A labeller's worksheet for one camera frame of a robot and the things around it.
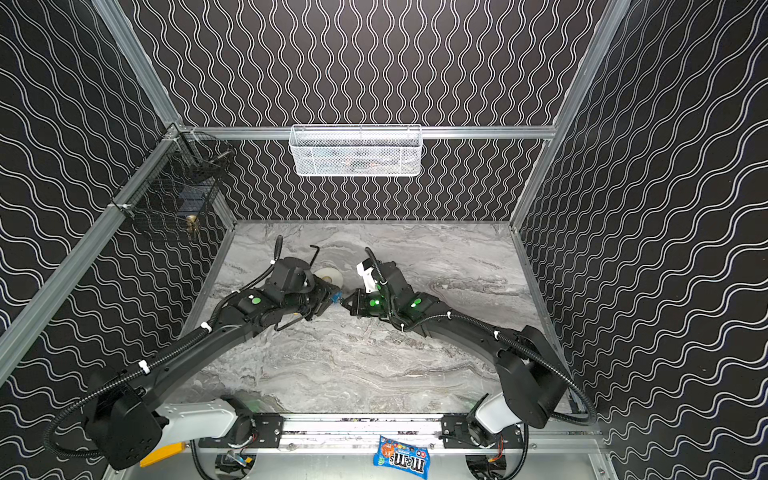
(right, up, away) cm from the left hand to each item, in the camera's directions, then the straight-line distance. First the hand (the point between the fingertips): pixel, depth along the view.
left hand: (350, 292), depth 76 cm
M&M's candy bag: (+15, -38, -7) cm, 42 cm away
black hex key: (-17, +9, +34) cm, 39 cm away
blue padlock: (-4, -1, +2) cm, 5 cm away
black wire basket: (-58, +34, +21) cm, 71 cm away
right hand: (-2, -3, +2) cm, 5 cm away
